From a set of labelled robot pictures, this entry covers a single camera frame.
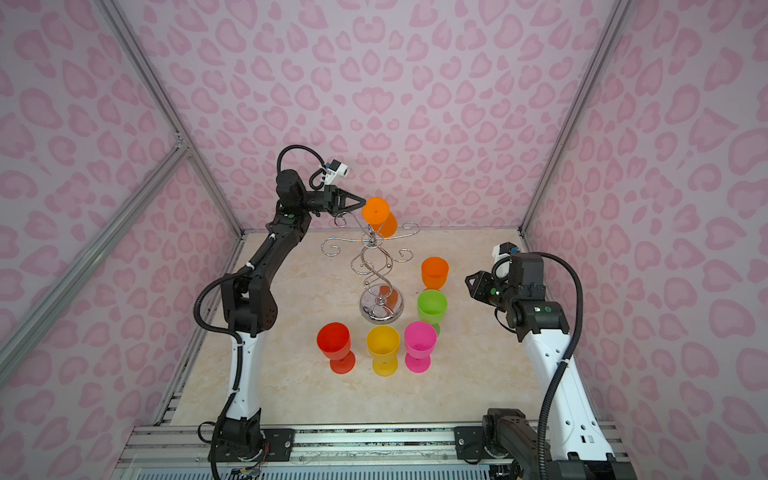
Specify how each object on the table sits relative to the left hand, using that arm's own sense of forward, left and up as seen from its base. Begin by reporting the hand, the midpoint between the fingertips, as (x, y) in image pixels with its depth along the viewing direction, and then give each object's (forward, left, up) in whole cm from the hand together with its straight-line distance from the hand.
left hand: (364, 202), depth 78 cm
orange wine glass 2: (-8, -19, -20) cm, 29 cm away
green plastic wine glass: (-17, -18, -26) cm, 36 cm away
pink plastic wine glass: (-28, -14, -24) cm, 39 cm away
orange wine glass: (-1, -3, -3) cm, 4 cm away
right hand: (-18, -26, -9) cm, 33 cm away
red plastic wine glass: (-28, +9, -23) cm, 37 cm away
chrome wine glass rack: (-10, -3, -34) cm, 35 cm away
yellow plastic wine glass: (-28, -4, -25) cm, 38 cm away
